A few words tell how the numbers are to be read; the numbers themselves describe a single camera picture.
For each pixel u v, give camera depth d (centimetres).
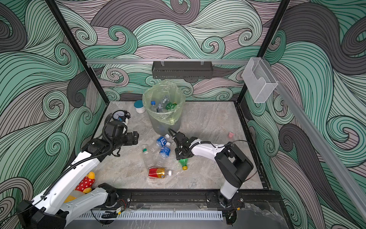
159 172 78
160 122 84
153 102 94
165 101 95
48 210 38
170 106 97
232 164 46
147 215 70
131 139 68
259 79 79
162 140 90
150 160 87
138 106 108
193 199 74
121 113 111
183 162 83
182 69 95
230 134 98
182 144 69
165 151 85
